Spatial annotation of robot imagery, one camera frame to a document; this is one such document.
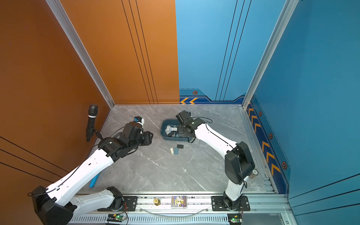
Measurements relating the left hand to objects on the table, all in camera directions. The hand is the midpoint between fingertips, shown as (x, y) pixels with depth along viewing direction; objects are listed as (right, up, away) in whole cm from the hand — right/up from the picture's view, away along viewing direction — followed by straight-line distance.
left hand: (151, 133), depth 78 cm
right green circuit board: (+45, -44, -7) cm, 63 cm away
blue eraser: (+13, -14, +16) cm, 24 cm away
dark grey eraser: (+15, -11, +18) cm, 26 cm away
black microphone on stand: (-32, +11, -2) cm, 34 cm away
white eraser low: (+11, 0, +23) cm, 25 cm away
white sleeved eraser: (+10, -13, +15) cm, 22 cm away
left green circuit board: (-15, -42, -7) cm, 45 cm away
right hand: (+18, -1, +10) cm, 21 cm away
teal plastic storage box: (+4, -5, +21) cm, 22 cm away
